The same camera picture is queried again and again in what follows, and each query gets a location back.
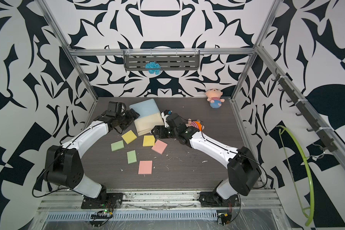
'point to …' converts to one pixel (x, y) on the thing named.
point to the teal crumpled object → (152, 64)
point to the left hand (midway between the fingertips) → (136, 115)
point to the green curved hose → (309, 221)
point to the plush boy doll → (214, 95)
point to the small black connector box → (225, 218)
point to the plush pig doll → (197, 123)
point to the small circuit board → (105, 213)
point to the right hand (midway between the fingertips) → (157, 128)
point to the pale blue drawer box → (150, 115)
